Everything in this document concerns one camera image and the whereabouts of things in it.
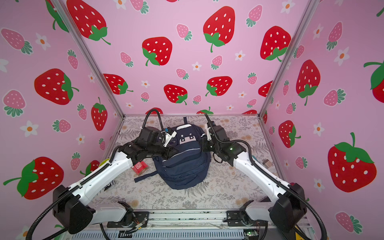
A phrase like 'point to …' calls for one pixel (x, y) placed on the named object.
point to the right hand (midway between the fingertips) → (200, 140)
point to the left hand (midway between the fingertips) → (178, 149)
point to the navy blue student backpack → (189, 167)
